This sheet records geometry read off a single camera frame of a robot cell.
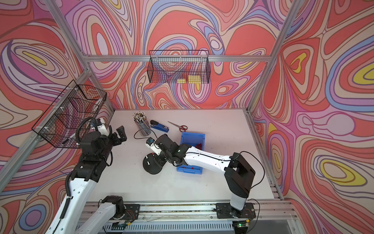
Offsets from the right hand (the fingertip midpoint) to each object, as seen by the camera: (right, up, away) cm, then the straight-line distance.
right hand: (156, 160), depth 78 cm
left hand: (-18, +17, -8) cm, 26 cm away
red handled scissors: (+13, +16, +29) cm, 36 cm away
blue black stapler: (-7, +19, +28) cm, 35 cm away
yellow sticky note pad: (+21, +48, +12) cm, 54 cm away
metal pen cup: (-13, +20, +15) cm, 28 cm away
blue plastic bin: (+23, +9, +15) cm, 29 cm away
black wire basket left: (-46, +20, -8) cm, 51 cm away
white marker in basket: (-42, +13, -6) cm, 44 cm away
